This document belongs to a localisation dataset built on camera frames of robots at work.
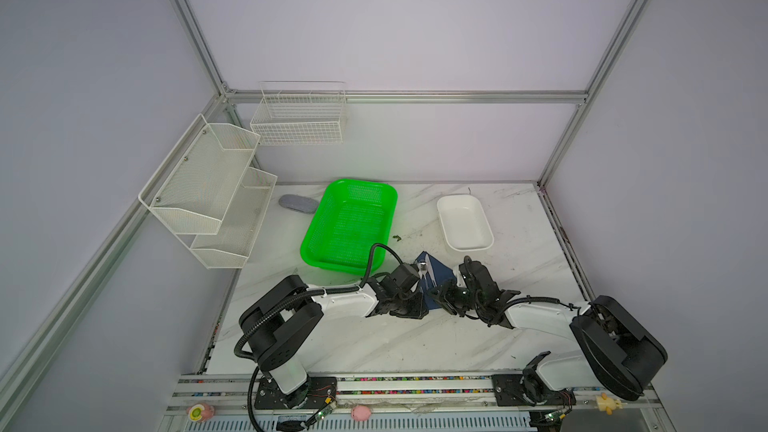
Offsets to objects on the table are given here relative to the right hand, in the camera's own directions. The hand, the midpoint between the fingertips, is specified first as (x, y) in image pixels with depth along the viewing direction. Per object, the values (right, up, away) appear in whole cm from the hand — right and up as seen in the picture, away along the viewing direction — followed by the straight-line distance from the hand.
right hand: (427, 295), depth 86 cm
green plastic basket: (-25, +22, +24) cm, 41 cm away
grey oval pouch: (-47, +28, +27) cm, 61 cm away
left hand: (-1, -4, -2) cm, 5 cm away
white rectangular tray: (+16, +20, +21) cm, 34 cm away
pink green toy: (-54, -21, -18) cm, 61 cm away
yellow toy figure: (+40, -20, -17) cm, 48 cm away
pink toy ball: (-18, -23, -16) cm, 33 cm away
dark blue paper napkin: (+6, +4, +10) cm, 13 cm away
